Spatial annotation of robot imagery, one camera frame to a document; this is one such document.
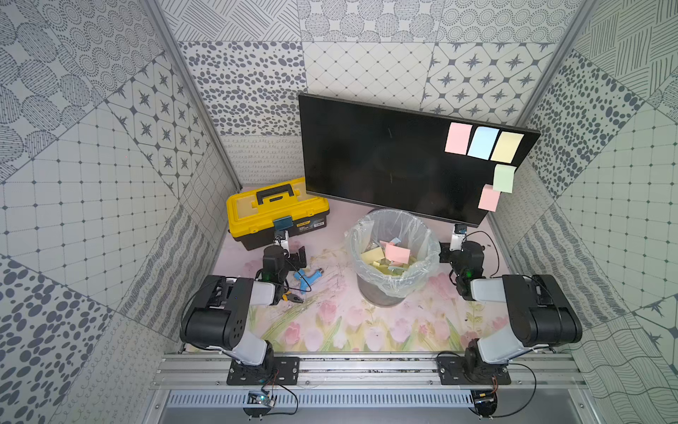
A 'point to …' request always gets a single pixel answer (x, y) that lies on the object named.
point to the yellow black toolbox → (251, 215)
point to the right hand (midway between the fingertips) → (445, 241)
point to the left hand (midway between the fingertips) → (287, 244)
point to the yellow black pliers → (289, 296)
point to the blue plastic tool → (305, 281)
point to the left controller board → (259, 404)
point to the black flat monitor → (396, 159)
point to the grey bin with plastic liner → (394, 254)
